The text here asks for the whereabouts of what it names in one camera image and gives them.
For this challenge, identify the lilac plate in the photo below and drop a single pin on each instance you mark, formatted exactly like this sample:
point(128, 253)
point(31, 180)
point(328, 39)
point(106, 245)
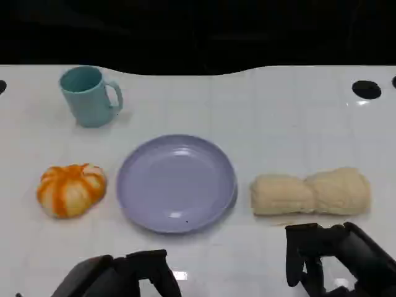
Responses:
point(176, 185)

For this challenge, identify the orange and white bread roll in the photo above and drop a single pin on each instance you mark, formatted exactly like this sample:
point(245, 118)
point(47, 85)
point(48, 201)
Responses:
point(69, 191)

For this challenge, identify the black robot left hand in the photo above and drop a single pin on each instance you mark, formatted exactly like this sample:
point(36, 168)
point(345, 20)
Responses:
point(102, 278)

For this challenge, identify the pale green mug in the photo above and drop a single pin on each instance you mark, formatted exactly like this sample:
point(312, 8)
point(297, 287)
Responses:
point(89, 105)

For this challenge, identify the beige towel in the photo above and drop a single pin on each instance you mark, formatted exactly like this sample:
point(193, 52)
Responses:
point(309, 193)

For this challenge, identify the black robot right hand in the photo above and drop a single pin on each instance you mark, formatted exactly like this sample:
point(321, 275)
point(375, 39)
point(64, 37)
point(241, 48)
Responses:
point(365, 250)

